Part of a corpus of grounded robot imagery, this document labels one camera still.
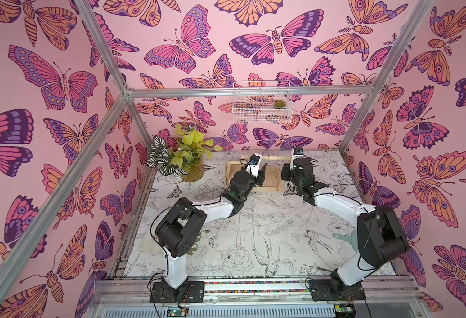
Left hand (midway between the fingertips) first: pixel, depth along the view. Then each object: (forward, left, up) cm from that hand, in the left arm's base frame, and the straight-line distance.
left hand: (264, 161), depth 85 cm
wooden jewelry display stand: (+2, -6, -17) cm, 18 cm away
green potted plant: (+5, +36, -1) cm, 37 cm away
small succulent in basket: (+27, -8, +11) cm, 30 cm away
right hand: (+3, -12, -5) cm, 13 cm away
